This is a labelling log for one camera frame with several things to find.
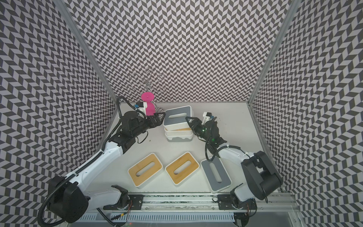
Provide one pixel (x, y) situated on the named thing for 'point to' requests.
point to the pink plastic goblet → (149, 97)
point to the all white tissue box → (178, 137)
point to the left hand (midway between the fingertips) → (161, 116)
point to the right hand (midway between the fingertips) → (186, 122)
